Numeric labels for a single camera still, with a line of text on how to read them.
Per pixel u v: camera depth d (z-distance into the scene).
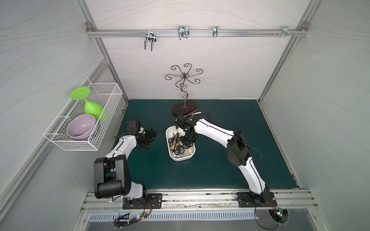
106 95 0.80
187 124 0.65
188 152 0.90
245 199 0.75
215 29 0.72
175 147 0.90
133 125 0.72
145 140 0.77
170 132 0.96
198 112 1.12
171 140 0.93
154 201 0.74
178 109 1.18
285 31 0.76
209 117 1.12
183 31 0.76
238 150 0.55
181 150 0.90
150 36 0.78
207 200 0.75
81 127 0.61
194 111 1.14
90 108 0.63
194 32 0.79
